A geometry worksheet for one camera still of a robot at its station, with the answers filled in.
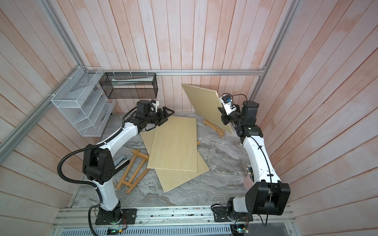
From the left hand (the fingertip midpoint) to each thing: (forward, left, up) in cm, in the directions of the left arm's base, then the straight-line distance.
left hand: (172, 116), depth 86 cm
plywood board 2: (-31, +1, -19) cm, 36 cm away
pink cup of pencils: (-34, -42, -14) cm, 56 cm away
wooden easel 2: (+4, -33, -19) cm, 38 cm away
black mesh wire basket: (+29, +33, +2) cm, 44 cm away
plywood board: (-10, -1, -19) cm, 21 cm away
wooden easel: (-15, +22, -20) cm, 33 cm away
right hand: (-2, -27, +11) cm, 29 cm away
